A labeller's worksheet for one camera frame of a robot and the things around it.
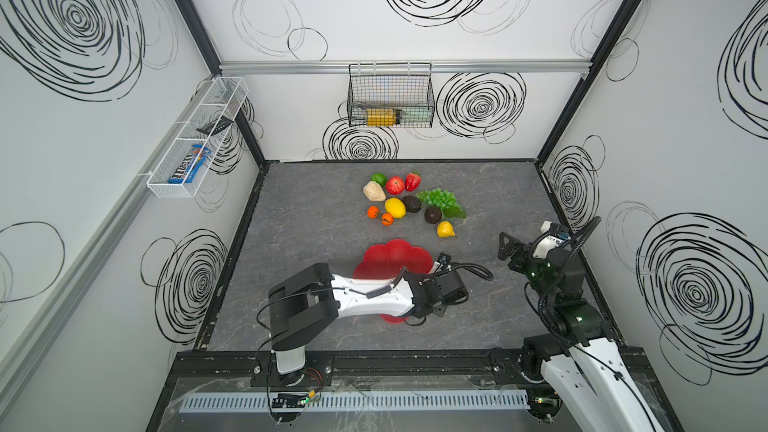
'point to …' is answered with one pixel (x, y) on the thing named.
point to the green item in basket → (416, 114)
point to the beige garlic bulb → (373, 191)
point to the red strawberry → (412, 181)
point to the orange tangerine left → (372, 211)
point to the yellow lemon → (395, 207)
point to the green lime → (380, 178)
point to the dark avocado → (412, 203)
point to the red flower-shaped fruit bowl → (387, 260)
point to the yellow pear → (445, 230)
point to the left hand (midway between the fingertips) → (441, 296)
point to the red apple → (395, 185)
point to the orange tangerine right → (387, 219)
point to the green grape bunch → (444, 199)
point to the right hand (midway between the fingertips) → (514, 238)
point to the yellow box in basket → (380, 117)
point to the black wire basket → (395, 95)
